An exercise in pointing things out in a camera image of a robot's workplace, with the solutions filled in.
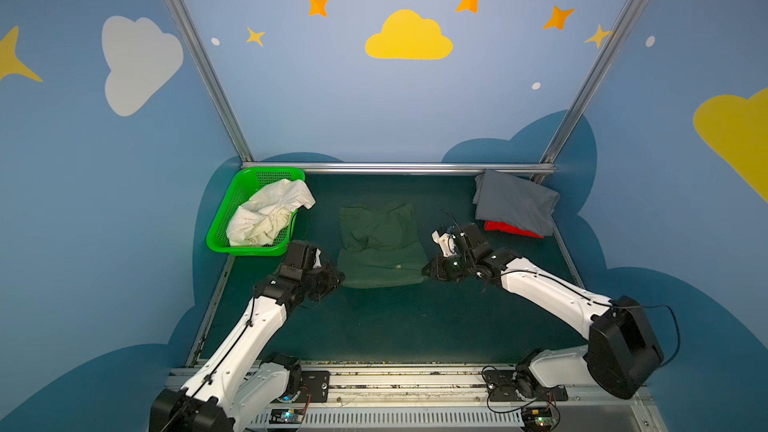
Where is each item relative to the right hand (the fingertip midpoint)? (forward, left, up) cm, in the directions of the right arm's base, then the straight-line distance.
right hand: (424, 268), depth 83 cm
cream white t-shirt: (+19, +54, -5) cm, 57 cm away
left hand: (-4, +21, +1) cm, 21 cm away
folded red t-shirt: (+22, -28, -8) cm, 36 cm away
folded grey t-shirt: (+31, -31, -5) cm, 44 cm away
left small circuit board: (-35, +33, -12) cm, 50 cm away
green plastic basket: (+35, +65, -5) cm, 74 cm away
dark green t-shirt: (+11, +14, -9) cm, 19 cm away
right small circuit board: (-32, -28, -13) cm, 44 cm away
